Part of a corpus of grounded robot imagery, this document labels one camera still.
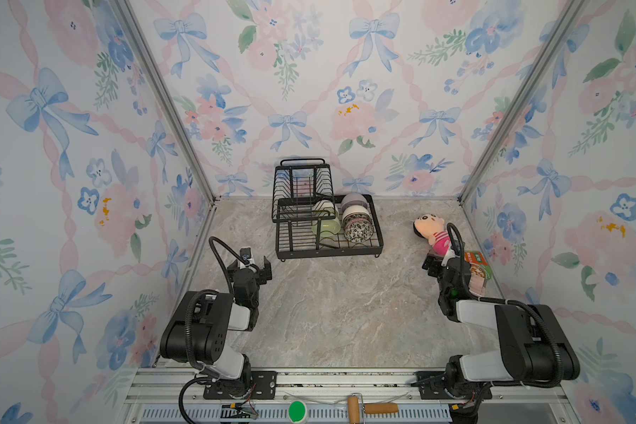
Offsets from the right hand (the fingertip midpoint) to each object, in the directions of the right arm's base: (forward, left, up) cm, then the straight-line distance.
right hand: (446, 253), depth 91 cm
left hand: (-2, +67, -1) cm, 67 cm away
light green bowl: (+14, +42, -4) cm, 44 cm away
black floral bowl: (+16, +28, -6) cm, 33 cm away
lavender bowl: (+23, +31, +3) cm, 39 cm away
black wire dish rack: (+6, +46, +10) cm, 48 cm away
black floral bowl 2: (+16, +29, -3) cm, 33 cm away
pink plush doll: (+13, +1, -2) cm, 13 cm away
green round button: (-45, +48, 0) cm, 66 cm away
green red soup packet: (0, -15, -9) cm, 18 cm away
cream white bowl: (+19, +30, 0) cm, 35 cm away
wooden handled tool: (-44, +34, -7) cm, 56 cm away
